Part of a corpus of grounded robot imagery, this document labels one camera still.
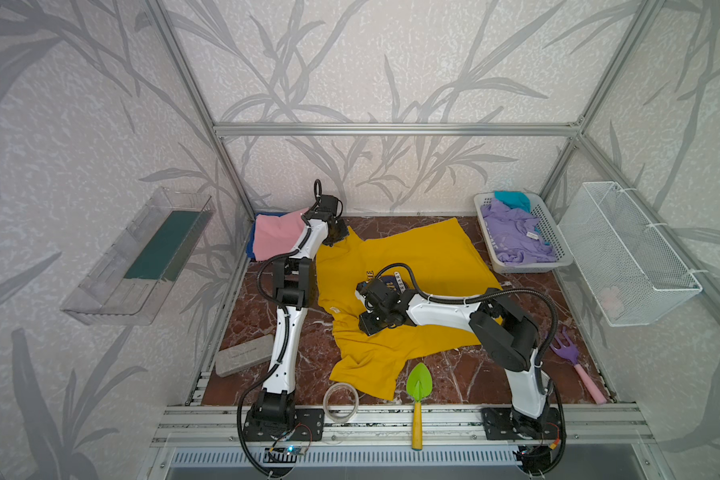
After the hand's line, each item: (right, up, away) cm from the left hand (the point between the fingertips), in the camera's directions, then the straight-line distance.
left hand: (346, 224), depth 113 cm
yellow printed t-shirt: (+34, -14, -4) cm, 37 cm away
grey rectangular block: (-26, -39, -31) cm, 56 cm away
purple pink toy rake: (+69, -39, -27) cm, 83 cm away
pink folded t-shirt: (-26, -5, -4) cm, 27 cm away
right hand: (+8, -30, -22) cm, 38 cm away
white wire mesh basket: (+66, -13, -51) cm, 85 cm away
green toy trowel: (+23, -45, -35) cm, 62 cm away
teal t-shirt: (+64, +9, -1) cm, 65 cm away
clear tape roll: (+5, -52, -38) cm, 64 cm away
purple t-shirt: (+62, -4, -4) cm, 63 cm away
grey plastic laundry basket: (+74, -2, -8) cm, 75 cm away
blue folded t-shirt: (-34, -8, -6) cm, 36 cm away
